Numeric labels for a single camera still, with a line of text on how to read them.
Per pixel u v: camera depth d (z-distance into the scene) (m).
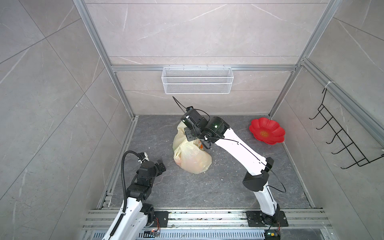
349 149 0.64
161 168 0.74
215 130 0.47
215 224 0.73
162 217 0.73
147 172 0.59
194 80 1.01
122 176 0.54
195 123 0.51
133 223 0.57
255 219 0.73
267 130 1.10
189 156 0.78
